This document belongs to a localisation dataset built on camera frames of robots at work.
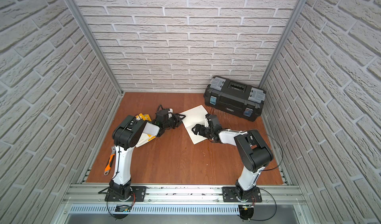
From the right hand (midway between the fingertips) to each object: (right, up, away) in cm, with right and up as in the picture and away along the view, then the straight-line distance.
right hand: (198, 130), depth 95 cm
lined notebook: (-2, +9, +8) cm, 12 cm away
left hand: (-7, +9, +5) cm, 13 cm away
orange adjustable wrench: (-52, -18, -13) cm, 56 cm away
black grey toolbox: (+24, +21, 0) cm, 32 cm away
